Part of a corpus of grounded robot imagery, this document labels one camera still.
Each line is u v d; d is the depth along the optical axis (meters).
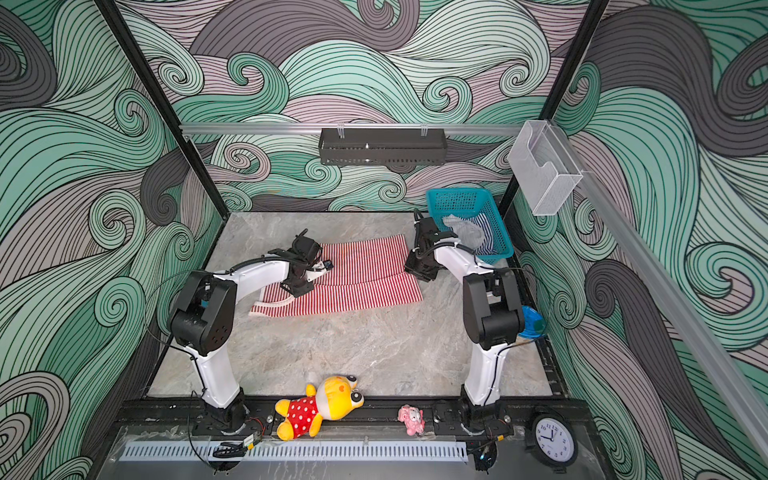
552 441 0.68
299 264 0.72
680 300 0.51
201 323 0.50
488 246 1.03
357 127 0.93
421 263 0.82
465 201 1.18
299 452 0.70
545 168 0.79
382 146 0.95
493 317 0.51
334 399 0.70
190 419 0.71
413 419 0.70
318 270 0.87
